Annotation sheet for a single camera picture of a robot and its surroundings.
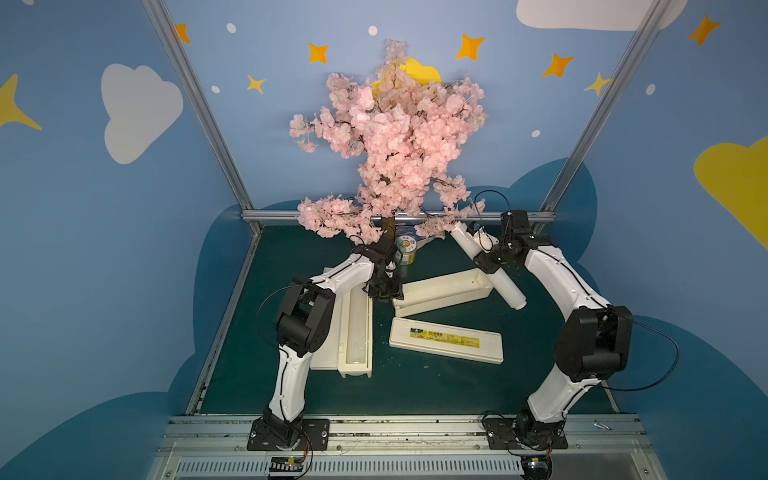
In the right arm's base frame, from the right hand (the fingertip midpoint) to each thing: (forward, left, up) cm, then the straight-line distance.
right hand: (489, 251), depth 92 cm
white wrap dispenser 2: (-6, +13, -16) cm, 21 cm away
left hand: (-10, +27, -12) cm, 31 cm away
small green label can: (+7, +26, -9) cm, 29 cm away
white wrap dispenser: (-25, +40, -10) cm, 48 cm away
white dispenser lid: (-33, +46, -9) cm, 58 cm away
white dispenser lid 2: (-24, +12, -14) cm, 30 cm away
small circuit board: (-57, +54, -20) cm, 81 cm away
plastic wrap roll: (-9, -4, -4) cm, 10 cm away
